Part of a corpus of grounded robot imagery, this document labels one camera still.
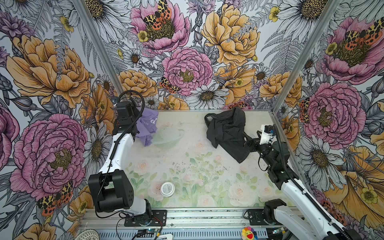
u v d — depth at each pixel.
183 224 0.73
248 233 0.69
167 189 0.78
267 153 0.65
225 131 0.99
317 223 0.43
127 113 0.62
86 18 0.74
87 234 0.68
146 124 1.02
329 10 0.73
